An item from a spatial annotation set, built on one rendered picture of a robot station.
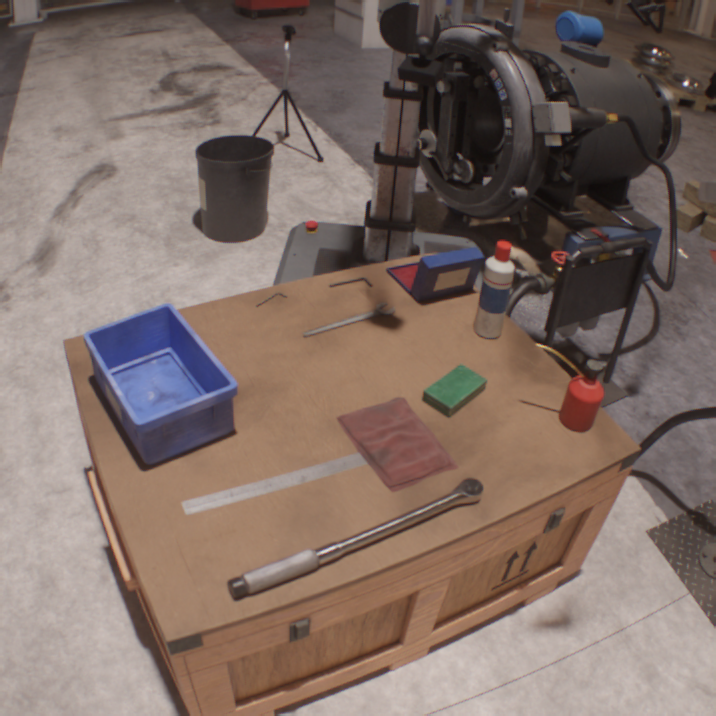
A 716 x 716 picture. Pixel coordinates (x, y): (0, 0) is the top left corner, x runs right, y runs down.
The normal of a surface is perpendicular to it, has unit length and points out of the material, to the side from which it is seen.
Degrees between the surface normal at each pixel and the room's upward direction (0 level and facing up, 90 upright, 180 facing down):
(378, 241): 90
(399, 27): 90
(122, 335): 90
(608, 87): 42
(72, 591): 0
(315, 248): 0
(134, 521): 0
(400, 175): 90
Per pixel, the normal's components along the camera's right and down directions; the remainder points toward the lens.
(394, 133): -0.08, 0.63
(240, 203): 0.33, 0.65
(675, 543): 0.07, -0.77
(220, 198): -0.29, 0.64
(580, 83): 0.35, -0.20
